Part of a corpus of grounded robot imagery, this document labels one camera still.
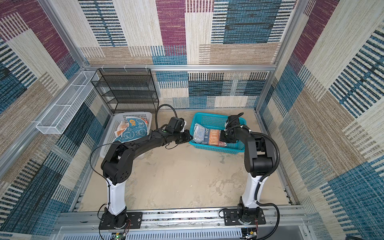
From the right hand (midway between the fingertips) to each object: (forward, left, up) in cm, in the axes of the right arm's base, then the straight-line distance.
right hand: (223, 139), depth 100 cm
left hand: (-2, +19, +8) cm, 21 cm away
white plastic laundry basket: (+16, +72, +7) cm, 74 cm away
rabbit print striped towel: (+2, +13, +2) cm, 13 cm away
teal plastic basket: (+12, +3, +4) cm, 13 cm away
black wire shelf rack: (+34, +66, +16) cm, 76 cm away
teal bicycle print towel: (+9, +58, +4) cm, 58 cm away
